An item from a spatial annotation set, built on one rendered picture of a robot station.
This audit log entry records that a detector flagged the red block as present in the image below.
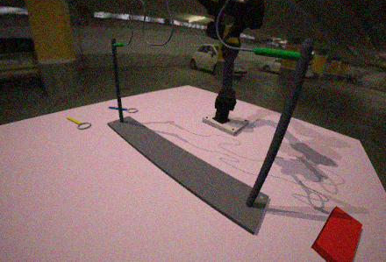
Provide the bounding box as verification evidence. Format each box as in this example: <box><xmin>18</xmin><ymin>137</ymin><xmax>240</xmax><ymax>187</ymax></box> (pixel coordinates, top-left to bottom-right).
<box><xmin>311</xmin><ymin>206</ymin><xmax>362</xmax><ymax>262</ymax></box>

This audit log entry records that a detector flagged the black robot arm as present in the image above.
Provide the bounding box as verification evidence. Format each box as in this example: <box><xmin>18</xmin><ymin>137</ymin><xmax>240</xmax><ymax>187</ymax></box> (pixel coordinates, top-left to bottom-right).
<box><xmin>212</xmin><ymin>0</ymin><xmax>265</xmax><ymax>124</ymax></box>

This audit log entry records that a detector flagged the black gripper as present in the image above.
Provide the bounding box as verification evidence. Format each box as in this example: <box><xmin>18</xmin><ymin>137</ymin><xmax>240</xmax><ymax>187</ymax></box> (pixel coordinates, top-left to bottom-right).
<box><xmin>197</xmin><ymin>0</ymin><xmax>234</xmax><ymax>39</ymax></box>

